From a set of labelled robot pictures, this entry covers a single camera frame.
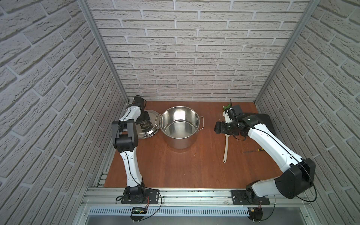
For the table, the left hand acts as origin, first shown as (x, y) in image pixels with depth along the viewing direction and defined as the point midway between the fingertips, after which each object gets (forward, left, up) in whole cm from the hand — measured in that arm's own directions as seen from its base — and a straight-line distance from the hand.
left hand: (139, 117), depth 102 cm
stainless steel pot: (-6, -31, -1) cm, 31 cm away
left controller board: (-56, -9, -8) cm, 58 cm away
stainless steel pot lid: (-8, -8, -3) cm, 11 cm away
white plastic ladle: (-30, -60, -3) cm, 67 cm away
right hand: (-19, -56, +14) cm, 61 cm away
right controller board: (-59, -72, -7) cm, 93 cm away
